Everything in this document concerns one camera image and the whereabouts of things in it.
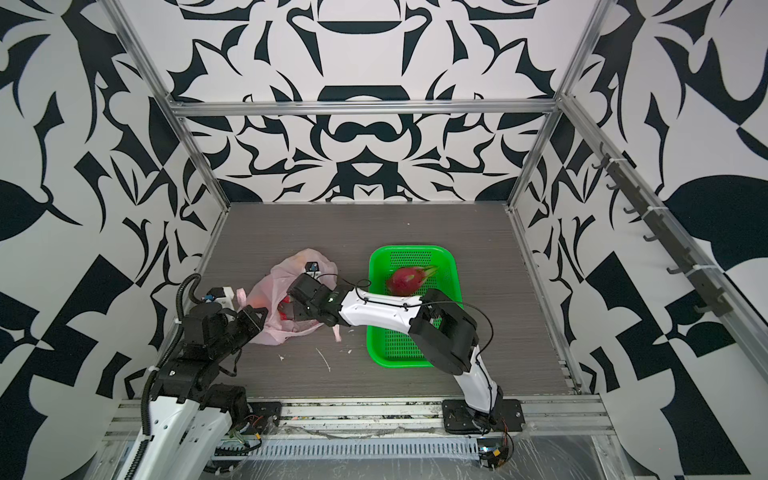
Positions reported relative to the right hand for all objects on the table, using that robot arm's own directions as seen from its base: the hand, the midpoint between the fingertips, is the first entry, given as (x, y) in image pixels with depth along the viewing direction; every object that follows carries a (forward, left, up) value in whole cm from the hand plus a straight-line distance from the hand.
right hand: (299, 304), depth 84 cm
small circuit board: (-33, -48, -11) cm, 59 cm away
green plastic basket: (-9, -26, -10) cm, 29 cm away
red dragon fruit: (+8, -30, -2) cm, 31 cm away
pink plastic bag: (+3, +8, +1) cm, 9 cm away
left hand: (-3, +6, +7) cm, 9 cm away
